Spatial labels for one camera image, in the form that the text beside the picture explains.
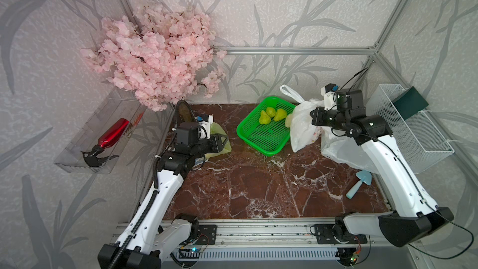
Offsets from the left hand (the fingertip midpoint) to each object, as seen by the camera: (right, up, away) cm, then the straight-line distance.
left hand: (226, 138), depth 73 cm
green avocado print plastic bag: (-8, +3, +20) cm, 22 cm away
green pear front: (+22, +12, +36) cm, 44 cm away
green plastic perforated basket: (+19, -3, +29) cm, 35 cm away
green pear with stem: (+18, +8, +33) cm, 38 cm away
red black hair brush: (-36, +5, -8) cm, 37 cm away
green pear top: (+27, +11, +35) cm, 46 cm away
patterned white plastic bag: (+31, +1, 0) cm, 31 cm away
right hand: (+33, +11, -1) cm, 35 cm away
